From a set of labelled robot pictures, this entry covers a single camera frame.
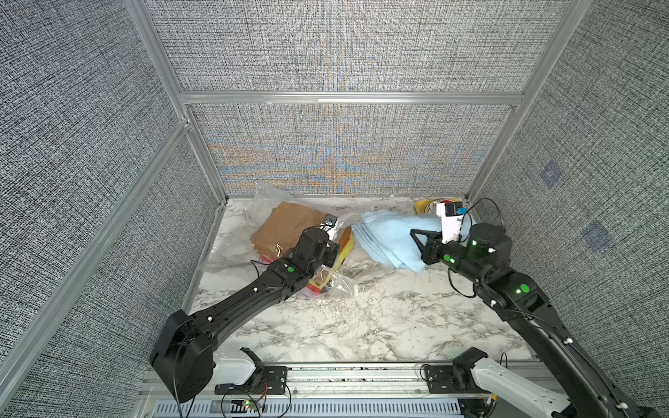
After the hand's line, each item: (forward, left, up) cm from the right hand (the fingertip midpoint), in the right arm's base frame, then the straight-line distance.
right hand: (417, 225), depth 64 cm
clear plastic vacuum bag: (+16, +59, -36) cm, 71 cm away
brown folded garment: (+19, +37, -23) cm, 47 cm away
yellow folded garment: (+13, +17, -26) cm, 34 cm away
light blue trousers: (+1, +6, -6) cm, 8 cm away
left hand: (+7, +20, -15) cm, 26 cm away
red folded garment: (-4, +28, -29) cm, 40 cm away
